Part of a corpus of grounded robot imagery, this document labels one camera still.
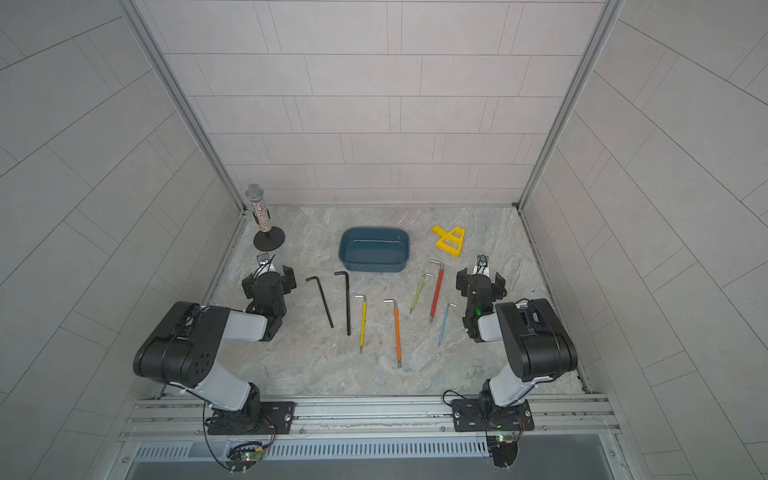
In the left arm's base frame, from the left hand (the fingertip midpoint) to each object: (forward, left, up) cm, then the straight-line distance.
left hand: (275, 265), depth 93 cm
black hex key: (-18, -25, -4) cm, 31 cm away
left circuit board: (-48, -5, -4) cm, 48 cm away
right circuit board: (-46, -63, -3) cm, 79 cm away
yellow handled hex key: (-14, -29, -5) cm, 33 cm away
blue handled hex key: (-16, -53, -5) cm, 55 cm away
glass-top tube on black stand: (+14, +7, -4) cm, 16 cm away
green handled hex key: (-6, -46, -4) cm, 47 cm away
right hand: (0, -66, 0) cm, 66 cm away
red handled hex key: (-6, -52, -4) cm, 52 cm away
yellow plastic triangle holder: (+13, -58, -3) cm, 60 cm away
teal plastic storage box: (+10, -31, -4) cm, 33 cm away
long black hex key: (-9, -16, -5) cm, 19 cm away
